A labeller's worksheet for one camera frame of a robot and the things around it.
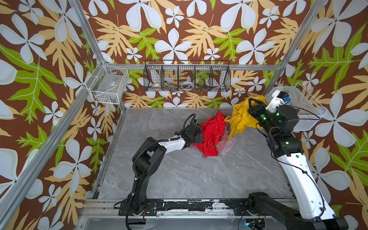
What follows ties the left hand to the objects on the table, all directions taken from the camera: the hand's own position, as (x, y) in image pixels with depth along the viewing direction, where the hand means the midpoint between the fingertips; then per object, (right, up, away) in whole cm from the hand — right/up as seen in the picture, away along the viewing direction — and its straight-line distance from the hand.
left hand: (194, 132), depth 98 cm
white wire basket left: (-55, +30, -11) cm, 64 cm away
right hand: (+22, +18, -35) cm, 45 cm away
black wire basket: (-6, +39, -1) cm, 40 cm away
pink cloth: (+18, -7, -13) cm, 23 cm away
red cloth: (+10, +2, -11) cm, 15 cm away
